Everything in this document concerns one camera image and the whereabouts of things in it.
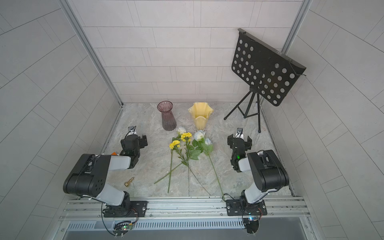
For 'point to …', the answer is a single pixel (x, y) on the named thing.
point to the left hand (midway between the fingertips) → (138, 134)
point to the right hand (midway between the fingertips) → (240, 133)
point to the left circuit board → (122, 228)
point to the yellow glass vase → (200, 111)
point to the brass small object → (126, 184)
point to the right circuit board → (252, 225)
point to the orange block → (114, 153)
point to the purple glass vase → (168, 119)
